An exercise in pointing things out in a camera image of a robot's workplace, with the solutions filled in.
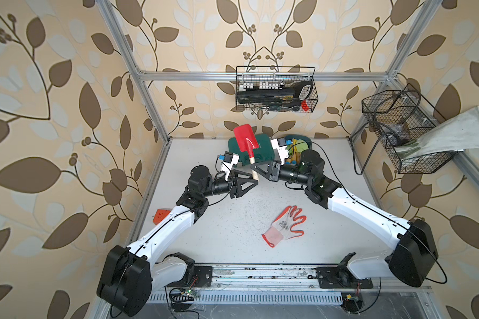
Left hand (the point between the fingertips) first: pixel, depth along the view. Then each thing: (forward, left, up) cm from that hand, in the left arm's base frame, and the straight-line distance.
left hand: (256, 181), depth 67 cm
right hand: (+4, +2, +3) cm, 5 cm away
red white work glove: (-5, -12, -29) cm, 32 cm away
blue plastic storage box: (+42, -25, -25) cm, 55 cm away
